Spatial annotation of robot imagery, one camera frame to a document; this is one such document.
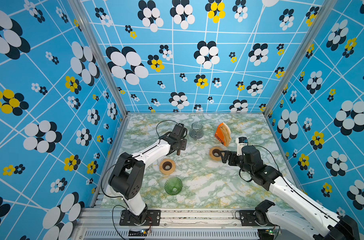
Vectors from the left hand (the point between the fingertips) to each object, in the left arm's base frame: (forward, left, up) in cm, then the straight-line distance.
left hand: (182, 142), depth 92 cm
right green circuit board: (-46, -41, -10) cm, 62 cm away
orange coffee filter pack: (+7, -26, 0) cm, 27 cm away
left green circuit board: (-46, +19, -10) cm, 50 cm away
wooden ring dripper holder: (-12, +10, -9) cm, 18 cm away
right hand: (-11, -25, +6) cm, 28 cm away
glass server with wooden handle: (-4, +3, -5) cm, 7 cm away
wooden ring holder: (-6, -18, -7) cm, 21 cm away
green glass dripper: (-24, +5, -8) cm, 26 cm away
